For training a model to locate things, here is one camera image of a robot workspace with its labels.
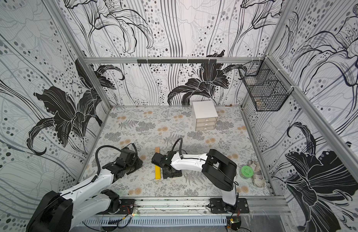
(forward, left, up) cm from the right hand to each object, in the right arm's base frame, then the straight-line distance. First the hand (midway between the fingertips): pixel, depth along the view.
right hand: (171, 174), depth 86 cm
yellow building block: (0, +8, +3) cm, 8 cm away
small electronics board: (-23, -33, 0) cm, 40 cm away
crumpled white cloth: (-4, -49, +4) cm, 49 cm away
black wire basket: (+43, -60, +31) cm, 80 cm away
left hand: (+5, +17, +2) cm, 18 cm away
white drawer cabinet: (+34, -22, +15) cm, 43 cm away
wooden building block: (+15, +10, +3) cm, 18 cm away
